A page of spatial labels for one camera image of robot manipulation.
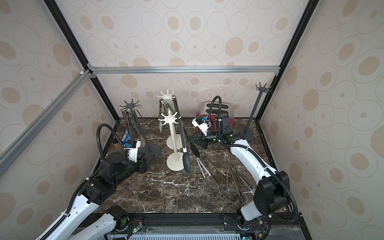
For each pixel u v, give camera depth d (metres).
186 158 0.65
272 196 0.43
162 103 0.77
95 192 0.48
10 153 0.52
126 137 1.07
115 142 1.09
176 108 0.81
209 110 1.05
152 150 1.00
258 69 0.89
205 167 0.92
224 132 0.62
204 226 0.73
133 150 0.60
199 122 0.65
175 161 0.95
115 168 0.50
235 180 0.87
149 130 1.13
